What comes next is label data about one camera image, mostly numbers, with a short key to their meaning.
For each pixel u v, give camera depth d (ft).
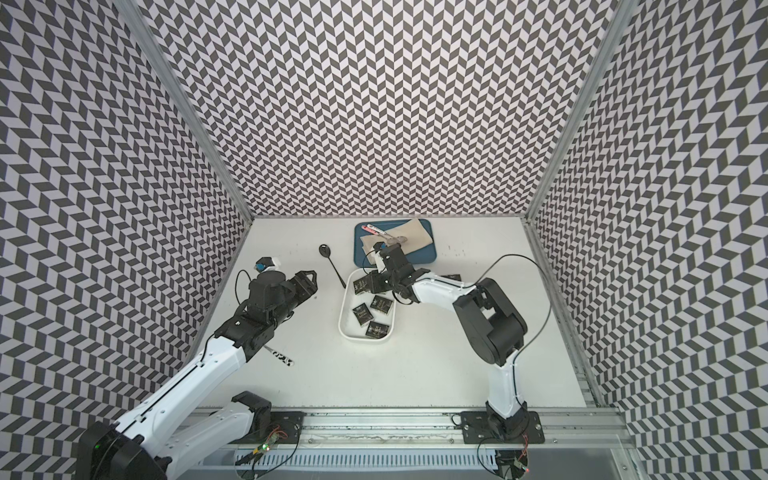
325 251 3.55
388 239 3.67
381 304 2.99
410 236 3.67
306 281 2.38
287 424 2.42
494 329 1.64
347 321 2.95
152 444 1.30
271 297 1.95
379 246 2.76
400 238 3.58
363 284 3.06
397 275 2.43
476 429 2.45
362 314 2.94
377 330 2.85
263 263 2.28
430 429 2.46
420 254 3.42
